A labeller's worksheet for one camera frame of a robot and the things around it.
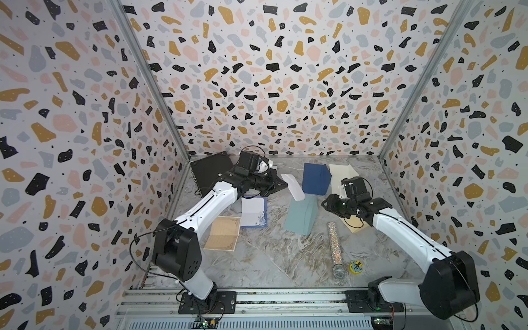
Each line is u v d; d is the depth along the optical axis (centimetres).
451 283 40
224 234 91
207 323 71
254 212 97
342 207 72
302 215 98
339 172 120
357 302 73
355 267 81
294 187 85
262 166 75
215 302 72
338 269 78
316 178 113
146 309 74
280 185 78
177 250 43
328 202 84
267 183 72
